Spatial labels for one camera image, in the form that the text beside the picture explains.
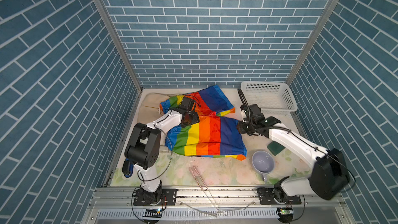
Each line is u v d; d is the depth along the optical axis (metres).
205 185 0.80
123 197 0.75
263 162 0.84
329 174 0.42
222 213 0.70
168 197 0.73
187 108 0.75
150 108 1.03
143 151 0.48
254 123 0.65
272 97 1.16
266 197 0.73
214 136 0.93
